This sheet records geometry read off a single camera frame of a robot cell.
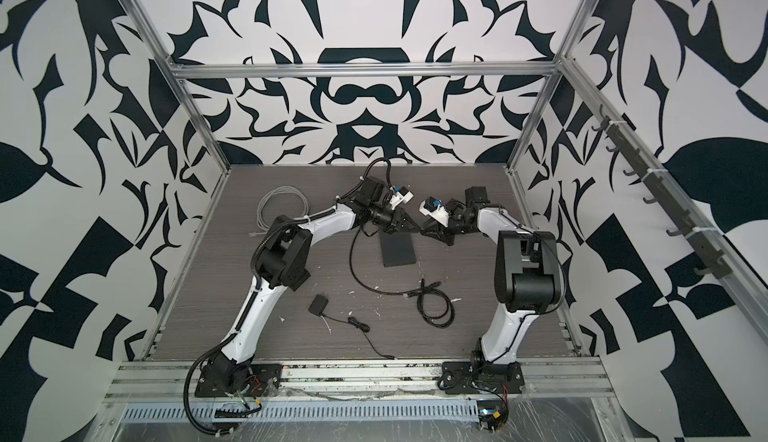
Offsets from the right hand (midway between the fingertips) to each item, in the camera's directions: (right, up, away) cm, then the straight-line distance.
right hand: (429, 224), depth 93 cm
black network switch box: (-10, -8, +3) cm, 13 cm away
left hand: (-2, 0, -2) cm, 3 cm away
